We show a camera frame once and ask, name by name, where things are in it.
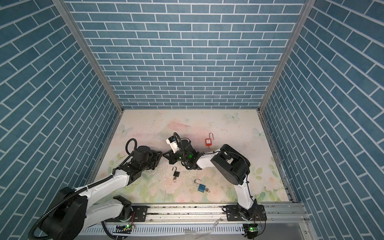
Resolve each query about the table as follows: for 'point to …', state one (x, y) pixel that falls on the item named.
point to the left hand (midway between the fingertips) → (164, 151)
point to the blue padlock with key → (201, 188)
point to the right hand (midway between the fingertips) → (162, 154)
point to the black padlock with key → (176, 174)
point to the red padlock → (208, 141)
